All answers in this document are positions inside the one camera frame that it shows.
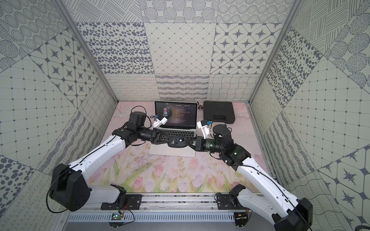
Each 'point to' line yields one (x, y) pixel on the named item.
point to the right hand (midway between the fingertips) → (186, 144)
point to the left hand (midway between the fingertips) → (171, 138)
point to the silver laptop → (182, 121)
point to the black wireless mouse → (178, 141)
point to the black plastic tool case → (219, 111)
